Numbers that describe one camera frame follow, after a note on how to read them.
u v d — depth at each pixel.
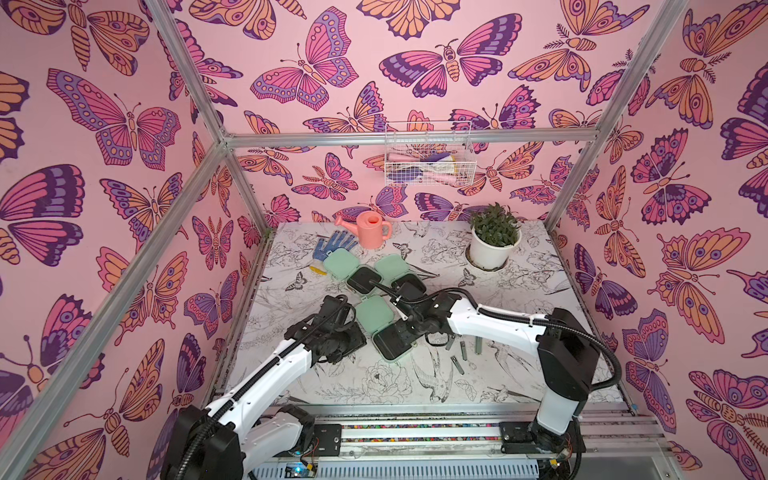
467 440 0.75
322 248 1.13
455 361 0.87
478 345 0.89
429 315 0.61
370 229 1.06
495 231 0.95
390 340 0.89
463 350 0.89
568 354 0.46
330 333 0.62
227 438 0.39
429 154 0.95
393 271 1.07
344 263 1.09
